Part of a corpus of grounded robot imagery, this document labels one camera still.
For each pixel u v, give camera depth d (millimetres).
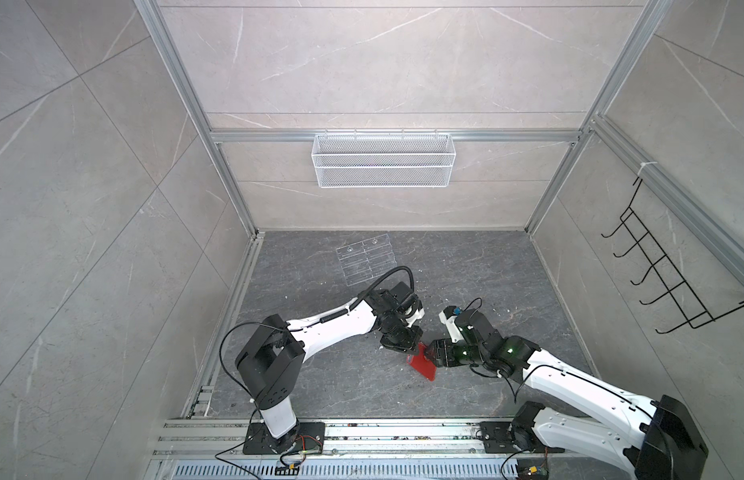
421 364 782
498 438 737
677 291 634
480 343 602
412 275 746
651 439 399
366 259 1041
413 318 738
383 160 1001
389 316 604
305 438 730
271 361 450
